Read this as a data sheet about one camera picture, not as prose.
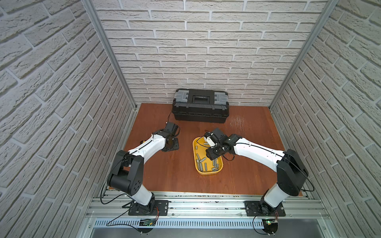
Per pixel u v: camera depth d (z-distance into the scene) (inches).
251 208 29.2
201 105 38.5
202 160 35.3
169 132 28.3
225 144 24.7
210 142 28.0
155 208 28.6
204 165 34.8
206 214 28.9
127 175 17.4
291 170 17.5
